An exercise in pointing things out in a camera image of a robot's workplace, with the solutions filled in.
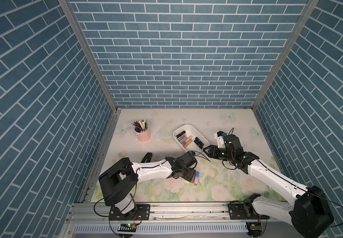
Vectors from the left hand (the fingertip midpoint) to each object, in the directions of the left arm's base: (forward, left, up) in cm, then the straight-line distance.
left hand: (193, 175), depth 84 cm
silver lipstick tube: (+24, +5, 0) cm, 25 cm away
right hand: (+10, -7, +11) cm, 16 cm away
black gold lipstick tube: (+20, -6, 0) cm, 21 cm away
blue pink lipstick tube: (-3, -2, -1) cm, 3 cm away
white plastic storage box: (+33, 0, 0) cm, 33 cm away
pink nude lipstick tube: (+24, +2, 0) cm, 24 cm away
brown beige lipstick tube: (+22, +2, -1) cm, 22 cm away
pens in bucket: (+29, +33, +7) cm, 45 cm away
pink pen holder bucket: (+24, +31, +4) cm, 40 cm away
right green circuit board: (-24, -29, -6) cm, 38 cm away
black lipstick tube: (+23, -6, 0) cm, 24 cm away
